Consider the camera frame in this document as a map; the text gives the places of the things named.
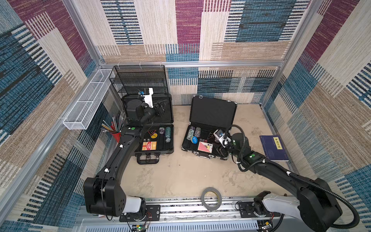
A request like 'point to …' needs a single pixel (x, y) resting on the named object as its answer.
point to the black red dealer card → (151, 132)
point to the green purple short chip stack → (161, 130)
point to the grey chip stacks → (190, 134)
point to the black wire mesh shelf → (136, 79)
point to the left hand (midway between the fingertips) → (166, 100)
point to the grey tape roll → (219, 196)
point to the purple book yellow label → (274, 149)
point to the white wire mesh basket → (80, 116)
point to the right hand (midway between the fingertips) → (219, 141)
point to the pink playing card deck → (205, 147)
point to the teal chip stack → (168, 134)
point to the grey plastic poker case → (157, 138)
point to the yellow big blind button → (154, 136)
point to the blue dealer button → (194, 139)
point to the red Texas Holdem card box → (151, 145)
